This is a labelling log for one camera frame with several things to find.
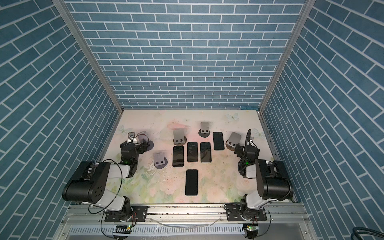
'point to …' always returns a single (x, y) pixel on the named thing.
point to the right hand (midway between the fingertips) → (246, 143)
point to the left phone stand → (160, 161)
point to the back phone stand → (179, 139)
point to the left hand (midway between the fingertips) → (135, 139)
